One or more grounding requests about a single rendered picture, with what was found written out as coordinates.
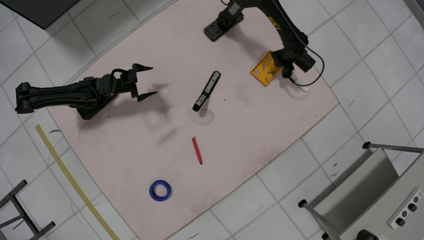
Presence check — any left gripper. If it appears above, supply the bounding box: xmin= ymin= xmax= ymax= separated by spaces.
xmin=270 ymin=49 xmax=295 ymax=77

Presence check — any orange tray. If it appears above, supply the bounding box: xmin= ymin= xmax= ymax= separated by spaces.
xmin=250 ymin=50 xmax=282 ymax=86

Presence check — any blue ring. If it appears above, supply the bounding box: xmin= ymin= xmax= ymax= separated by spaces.
xmin=149 ymin=180 xmax=171 ymax=202

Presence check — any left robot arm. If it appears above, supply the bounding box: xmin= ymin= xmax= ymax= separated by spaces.
xmin=204 ymin=0 xmax=316 ymax=73

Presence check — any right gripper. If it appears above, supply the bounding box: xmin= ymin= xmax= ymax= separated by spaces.
xmin=116 ymin=63 xmax=158 ymax=102

